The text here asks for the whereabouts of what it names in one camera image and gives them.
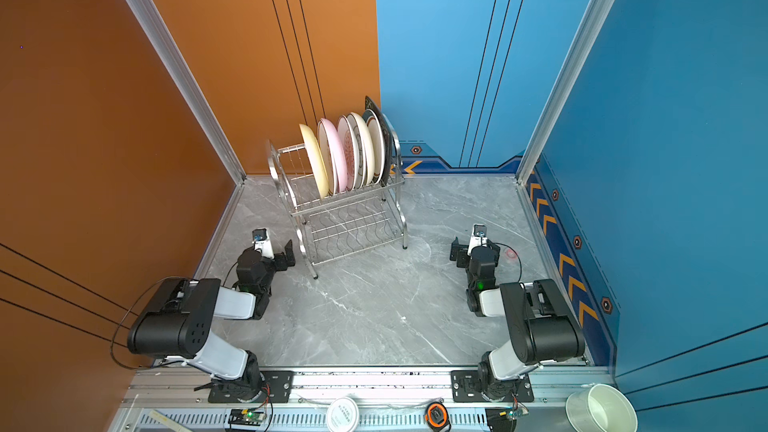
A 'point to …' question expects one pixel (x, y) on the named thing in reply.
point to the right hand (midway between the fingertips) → (471, 239)
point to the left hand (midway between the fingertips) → (276, 240)
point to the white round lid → (342, 415)
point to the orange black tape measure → (437, 417)
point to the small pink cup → (511, 255)
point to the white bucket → (600, 408)
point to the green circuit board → (243, 416)
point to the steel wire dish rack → (340, 224)
